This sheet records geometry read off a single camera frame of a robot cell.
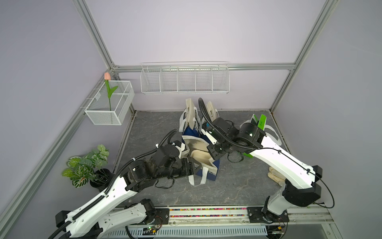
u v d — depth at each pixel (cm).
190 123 80
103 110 82
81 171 63
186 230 71
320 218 74
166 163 46
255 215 74
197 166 60
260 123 77
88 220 39
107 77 83
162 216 74
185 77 98
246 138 40
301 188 41
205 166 65
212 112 87
